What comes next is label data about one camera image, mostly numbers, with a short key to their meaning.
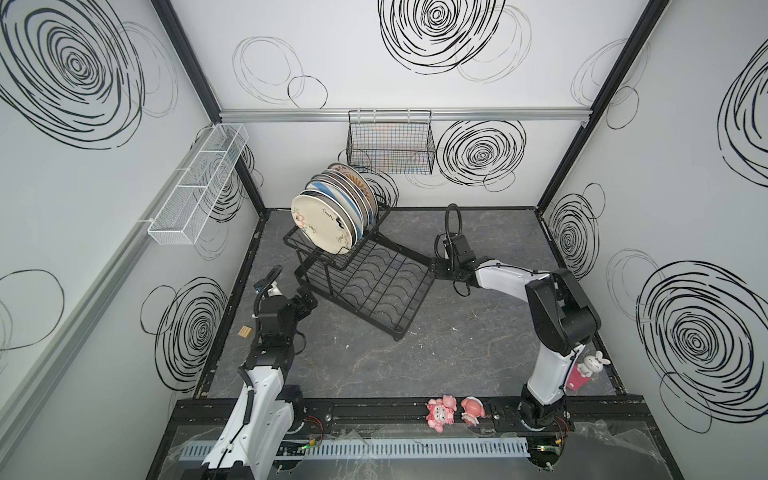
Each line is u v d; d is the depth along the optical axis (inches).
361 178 30.3
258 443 20.5
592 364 29.7
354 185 29.4
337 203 27.9
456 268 30.3
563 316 19.7
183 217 28.5
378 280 38.1
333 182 29.0
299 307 29.1
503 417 29.0
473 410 28.9
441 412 28.3
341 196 29.1
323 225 29.1
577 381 31.0
